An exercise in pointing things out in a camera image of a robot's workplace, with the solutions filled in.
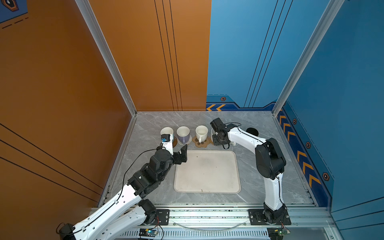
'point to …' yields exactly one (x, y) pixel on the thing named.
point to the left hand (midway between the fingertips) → (179, 144)
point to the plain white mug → (201, 132)
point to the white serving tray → (208, 171)
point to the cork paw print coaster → (203, 144)
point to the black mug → (252, 131)
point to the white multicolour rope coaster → (189, 141)
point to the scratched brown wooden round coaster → (174, 142)
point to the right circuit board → (277, 233)
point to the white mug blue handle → (166, 130)
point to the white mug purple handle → (183, 134)
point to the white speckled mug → (213, 132)
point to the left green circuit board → (148, 232)
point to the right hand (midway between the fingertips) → (217, 141)
